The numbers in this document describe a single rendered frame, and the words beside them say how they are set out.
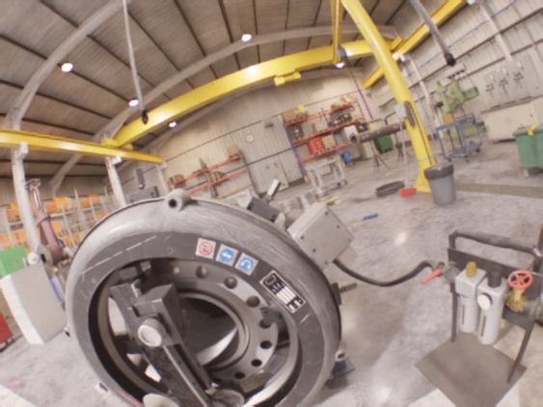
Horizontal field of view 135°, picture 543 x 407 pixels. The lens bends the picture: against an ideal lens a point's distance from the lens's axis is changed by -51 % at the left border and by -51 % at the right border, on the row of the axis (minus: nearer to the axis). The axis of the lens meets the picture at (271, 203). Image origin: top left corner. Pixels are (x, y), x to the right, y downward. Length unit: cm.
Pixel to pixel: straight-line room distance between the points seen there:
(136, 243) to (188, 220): 12
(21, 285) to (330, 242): 420
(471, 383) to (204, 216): 106
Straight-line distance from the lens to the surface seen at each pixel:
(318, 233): 48
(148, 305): 44
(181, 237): 44
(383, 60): 394
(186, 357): 64
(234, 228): 43
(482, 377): 108
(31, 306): 430
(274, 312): 62
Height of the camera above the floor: 91
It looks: 5 degrees down
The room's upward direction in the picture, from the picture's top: 21 degrees counter-clockwise
